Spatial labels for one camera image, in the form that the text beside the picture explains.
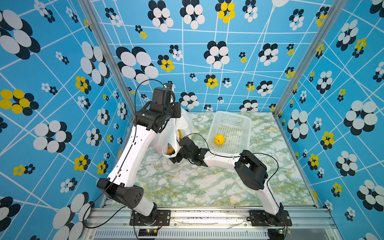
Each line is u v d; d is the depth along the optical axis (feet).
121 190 1.29
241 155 1.82
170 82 3.40
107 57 2.84
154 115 1.52
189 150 2.32
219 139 3.16
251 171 1.72
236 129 3.56
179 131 2.65
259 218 2.40
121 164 1.35
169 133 2.33
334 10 2.27
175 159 2.60
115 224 2.43
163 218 2.40
